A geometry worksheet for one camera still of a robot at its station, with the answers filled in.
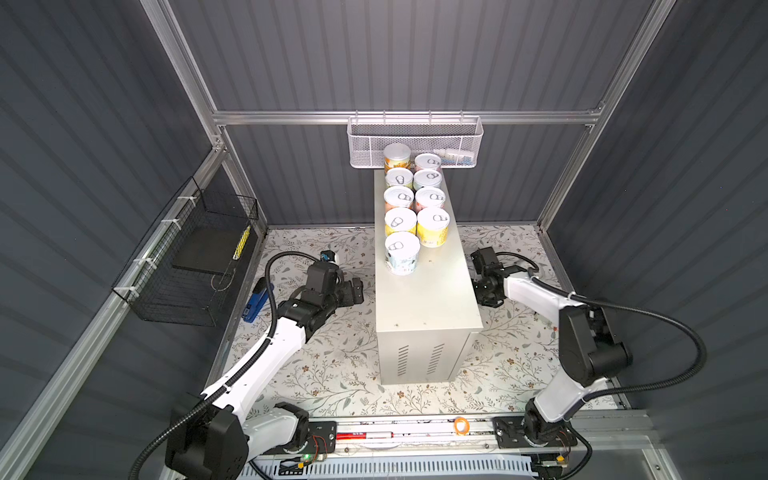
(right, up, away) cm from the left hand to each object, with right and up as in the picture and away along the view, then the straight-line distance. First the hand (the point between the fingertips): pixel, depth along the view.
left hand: (348, 284), depth 82 cm
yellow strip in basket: (-28, +11, -3) cm, 31 cm away
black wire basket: (-38, +4, -10) cm, 40 cm away
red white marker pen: (+8, -37, -9) cm, 39 cm away
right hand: (+38, -5, +12) cm, 40 cm away
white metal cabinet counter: (+19, -4, -25) cm, 32 cm away
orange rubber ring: (+31, -35, -7) cm, 48 cm away
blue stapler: (-32, -7, +14) cm, 35 cm away
